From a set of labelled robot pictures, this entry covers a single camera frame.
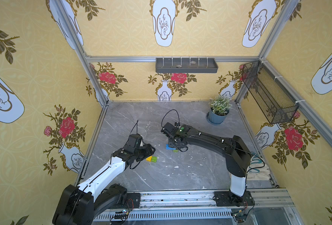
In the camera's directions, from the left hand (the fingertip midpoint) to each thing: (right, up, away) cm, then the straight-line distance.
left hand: (154, 151), depth 84 cm
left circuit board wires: (-16, -30, -13) cm, 36 cm away
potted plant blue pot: (+43, +19, +15) cm, 49 cm away
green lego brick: (-1, -6, +3) cm, 7 cm away
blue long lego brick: (+8, +4, -7) cm, 11 cm away
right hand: (+11, +2, +2) cm, 12 cm away
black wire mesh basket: (+72, +29, -1) cm, 78 cm away
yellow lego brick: (-4, -6, +3) cm, 7 cm away
